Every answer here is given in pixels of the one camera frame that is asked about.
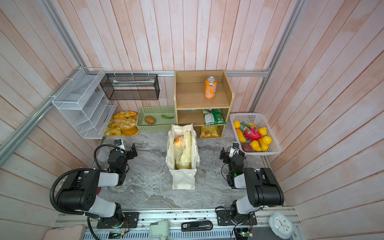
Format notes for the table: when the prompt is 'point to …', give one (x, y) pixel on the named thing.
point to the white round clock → (281, 225)
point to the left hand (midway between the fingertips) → (127, 146)
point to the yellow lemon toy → (266, 140)
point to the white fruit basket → (254, 147)
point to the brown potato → (149, 119)
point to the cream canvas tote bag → (183, 178)
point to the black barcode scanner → (203, 225)
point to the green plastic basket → (155, 118)
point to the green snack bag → (213, 116)
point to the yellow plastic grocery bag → (183, 150)
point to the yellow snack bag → (209, 131)
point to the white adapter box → (159, 230)
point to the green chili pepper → (166, 117)
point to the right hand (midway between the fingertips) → (231, 147)
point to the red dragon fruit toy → (250, 132)
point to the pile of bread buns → (123, 123)
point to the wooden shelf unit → (203, 98)
